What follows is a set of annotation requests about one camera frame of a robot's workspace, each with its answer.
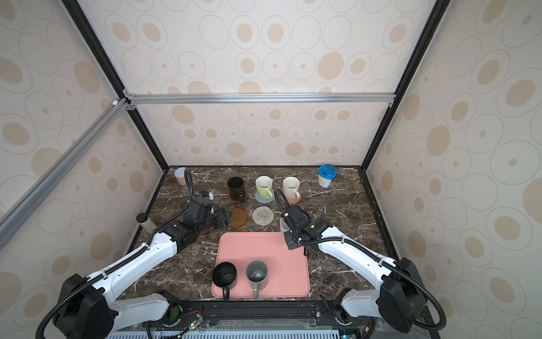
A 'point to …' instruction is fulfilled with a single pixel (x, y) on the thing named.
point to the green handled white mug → (264, 185)
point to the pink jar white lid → (179, 173)
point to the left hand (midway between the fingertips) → (233, 214)
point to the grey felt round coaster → (265, 201)
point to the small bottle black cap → (144, 219)
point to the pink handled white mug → (291, 186)
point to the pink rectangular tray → (288, 269)
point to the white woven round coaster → (262, 215)
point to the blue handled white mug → (284, 225)
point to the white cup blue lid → (326, 173)
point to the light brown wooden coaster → (238, 217)
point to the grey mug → (257, 273)
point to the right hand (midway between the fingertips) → (300, 236)
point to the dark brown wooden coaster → (231, 200)
